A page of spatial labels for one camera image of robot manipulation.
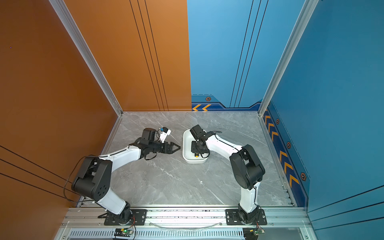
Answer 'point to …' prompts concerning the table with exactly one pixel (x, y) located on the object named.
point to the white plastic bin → (188, 156)
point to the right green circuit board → (252, 233)
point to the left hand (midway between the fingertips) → (176, 146)
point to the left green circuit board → (125, 232)
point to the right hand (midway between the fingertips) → (194, 150)
